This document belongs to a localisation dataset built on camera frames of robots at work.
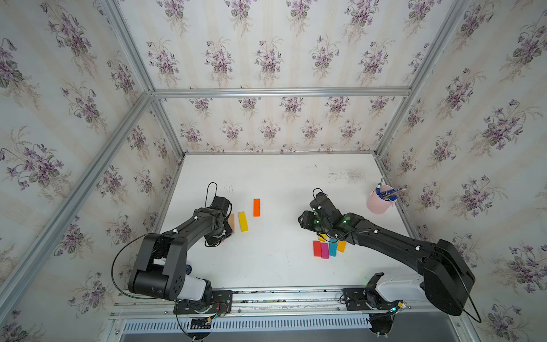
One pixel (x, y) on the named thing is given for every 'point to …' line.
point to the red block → (317, 249)
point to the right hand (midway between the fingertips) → (304, 221)
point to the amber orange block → (341, 246)
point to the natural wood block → (231, 222)
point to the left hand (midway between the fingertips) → (225, 238)
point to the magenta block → (325, 251)
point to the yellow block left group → (243, 221)
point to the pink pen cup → (380, 200)
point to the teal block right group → (333, 245)
